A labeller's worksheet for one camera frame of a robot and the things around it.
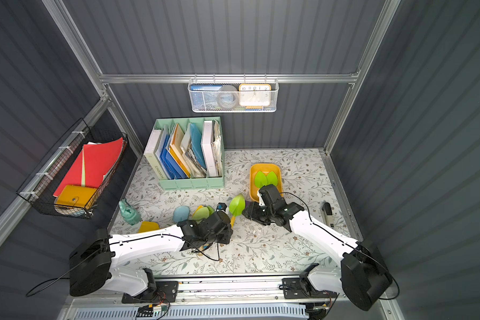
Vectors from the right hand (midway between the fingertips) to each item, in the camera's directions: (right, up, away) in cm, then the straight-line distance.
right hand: (249, 212), depth 81 cm
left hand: (-7, -8, 0) cm, 11 cm away
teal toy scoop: (-33, -3, +13) cm, 35 cm away
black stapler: (+36, -3, +8) cm, 36 cm away
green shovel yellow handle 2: (+13, +13, +25) cm, 30 cm away
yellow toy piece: (-47, -9, +10) cm, 49 cm away
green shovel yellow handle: (+6, +12, +26) cm, 29 cm away
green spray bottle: (-52, -2, +5) cm, 53 cm away
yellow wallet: (-58, +9, -17) cm, 61 cm away
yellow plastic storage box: (+9, +18, +27) cm, 34 cm away
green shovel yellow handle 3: (-5, +2, +6) cm, 8 cm away
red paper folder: (-60, +20, -6) cm, 64 cm away
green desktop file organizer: (-28, +25, +10) cm, 39 cm away
